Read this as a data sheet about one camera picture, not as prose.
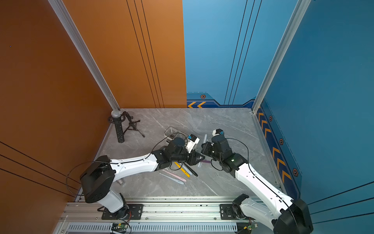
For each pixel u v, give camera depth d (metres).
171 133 0.99
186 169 0.87
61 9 0.70
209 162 0.92
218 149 0.59
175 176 0.85
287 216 0.38
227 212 0.72
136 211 0.74
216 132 0.72
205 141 0.79
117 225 0.72
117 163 0.48
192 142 0.72
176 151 0.64
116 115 0.83
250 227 0.69
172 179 0.84
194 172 0.87
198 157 0.76
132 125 1.00
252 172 0.50
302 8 0.70
